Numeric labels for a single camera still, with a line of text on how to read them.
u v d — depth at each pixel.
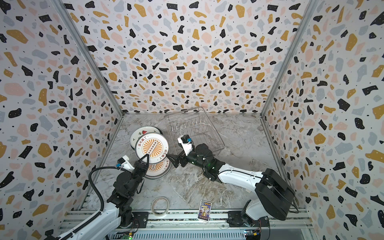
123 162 0.72
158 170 0.89
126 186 0.61
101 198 0.58
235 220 0.73
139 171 0.72
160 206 0.78
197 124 1.11
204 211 0.76
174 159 0.66
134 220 0.73
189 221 0.75
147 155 0.80
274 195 0.43
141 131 1.06
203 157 0.59
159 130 1.06
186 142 0.65
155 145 0.83
